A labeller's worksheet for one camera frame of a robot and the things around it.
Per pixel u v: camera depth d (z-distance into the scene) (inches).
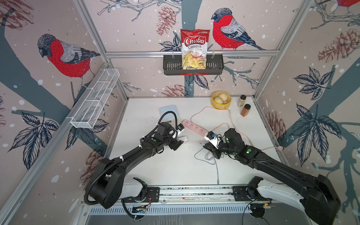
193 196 29.3
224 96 44.9
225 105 43.5
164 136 26.4
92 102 30.0
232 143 23.7
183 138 35.6
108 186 16.2
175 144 29.9
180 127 29.6
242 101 43.2
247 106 40.4
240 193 28.7
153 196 28.9
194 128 38.7
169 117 28.6
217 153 26.5
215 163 33.5
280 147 36.5
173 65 37.1
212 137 25.9
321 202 15.3
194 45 33.6
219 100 43.6
